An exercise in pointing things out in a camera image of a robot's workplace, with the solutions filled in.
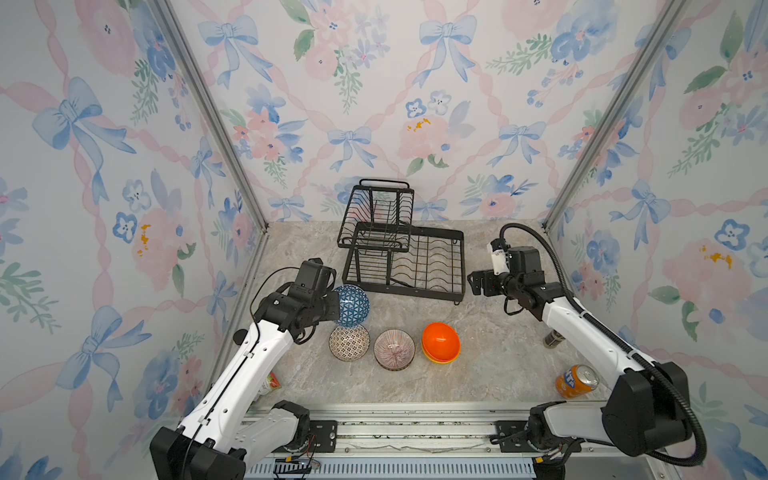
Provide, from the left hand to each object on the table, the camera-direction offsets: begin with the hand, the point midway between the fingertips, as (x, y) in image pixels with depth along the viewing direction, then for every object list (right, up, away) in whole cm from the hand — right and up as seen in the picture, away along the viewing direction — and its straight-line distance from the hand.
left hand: (331, 301), depth 77 cm
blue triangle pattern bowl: (+5, -2, +5) cm, 7 cm away
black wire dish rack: (+14, +13, +8) cm, 20 cm away
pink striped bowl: (+16, -15, +9) cm, 24 cm away
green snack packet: (-15, -21, +1) cm, 26 cm away
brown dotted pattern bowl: (+3, -14, +11) cm, 19 cm away
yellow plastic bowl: (+29, -17, +4) cm, 34 cm away
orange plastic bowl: (+29, -12, +7) cm, 33 cm away
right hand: (+42, +7, +10) cm, 44 cm away
